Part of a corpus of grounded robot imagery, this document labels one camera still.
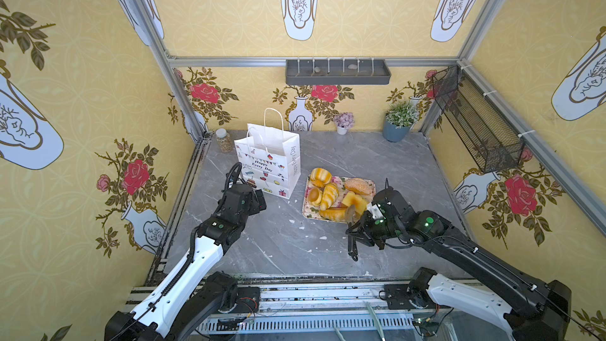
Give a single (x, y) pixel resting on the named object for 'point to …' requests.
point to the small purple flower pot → (343, 121)
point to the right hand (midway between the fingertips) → (350, 229)
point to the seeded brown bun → (359, 185)
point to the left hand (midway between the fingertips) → (244, 194)
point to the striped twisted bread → (330, 196)
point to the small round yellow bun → (315, 196)
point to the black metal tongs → (351, 228)
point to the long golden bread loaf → (335, 214)
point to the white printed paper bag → (270, 155)
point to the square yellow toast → (351, 198)
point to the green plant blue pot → (398, 121)
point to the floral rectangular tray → (310, 211)
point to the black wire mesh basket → (488, 132)
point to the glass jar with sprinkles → (224, 140)
